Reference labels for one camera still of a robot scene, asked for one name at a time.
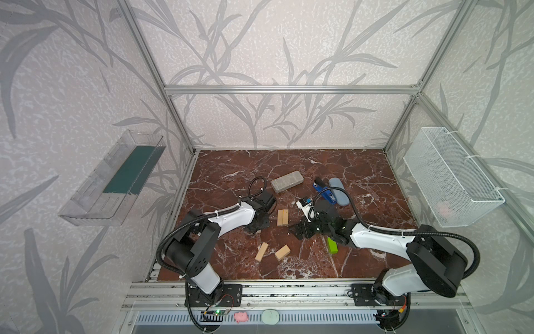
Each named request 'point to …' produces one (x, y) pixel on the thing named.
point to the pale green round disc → (270, 316)
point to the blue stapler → (327, 194)
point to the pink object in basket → (444, 210)
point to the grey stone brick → (286, 181)
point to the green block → (332, 246)
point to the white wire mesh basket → (455, 186)
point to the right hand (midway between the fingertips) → (295, 217)
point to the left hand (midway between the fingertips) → (264, 219)
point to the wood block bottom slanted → (261, 251)
